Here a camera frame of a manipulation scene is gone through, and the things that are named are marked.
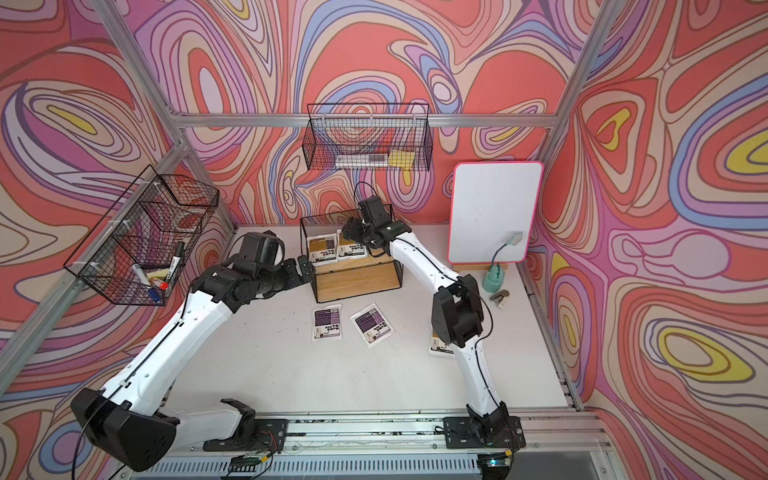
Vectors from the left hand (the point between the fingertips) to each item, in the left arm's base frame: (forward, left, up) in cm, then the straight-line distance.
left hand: (305, 273), depth 76 cm
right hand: (+18, -10, -6) cm, 22 cm away
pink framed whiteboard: (+27, -54, +2) cm, 60 cm away
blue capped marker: (-8, +34, +2) cm, 35 cm away
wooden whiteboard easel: (+15, -51, -17) cm, 56 cm away
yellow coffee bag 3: (-10, -36, -22) cm, 44 cm away
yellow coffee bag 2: (+13, -9, -6) cm, 17 cm away
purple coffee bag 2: (-3, -16, -23) cm, 29 cm away
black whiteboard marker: (-1, +28, +9) cm, 29 cm away
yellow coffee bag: (+14, -2, -7) cm, 16 cm away
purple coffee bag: (-2, -3, -23) cm, 23 cm away
